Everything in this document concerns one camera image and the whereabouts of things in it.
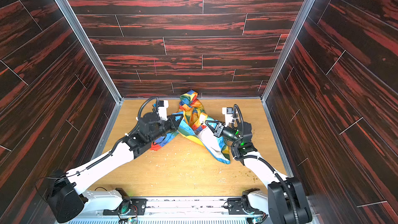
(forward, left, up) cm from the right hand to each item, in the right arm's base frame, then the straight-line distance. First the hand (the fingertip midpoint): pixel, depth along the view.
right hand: (207, 120), depth 75 cm
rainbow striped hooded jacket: (+4, +8, -12) cm, 15 cm away
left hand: (0, +11, +3) cm, 11 cm away
